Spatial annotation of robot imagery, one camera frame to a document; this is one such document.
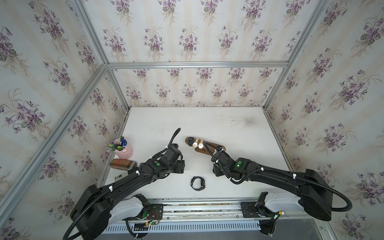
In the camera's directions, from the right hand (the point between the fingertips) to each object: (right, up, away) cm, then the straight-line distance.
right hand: (218, 167), depth 83 cm
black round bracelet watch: (-9, -8, -4) cm, 13 cm away
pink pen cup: (-56, +10, +1) cm, 56 cm away
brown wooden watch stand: (-8, +10, +6) cm, 14 cm away
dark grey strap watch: (-16, +14, +7) cm, 23 cm away
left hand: (-21, +1, 0) cm, 21 cm away
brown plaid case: (-56, +1, +3) cm, 56 cm away
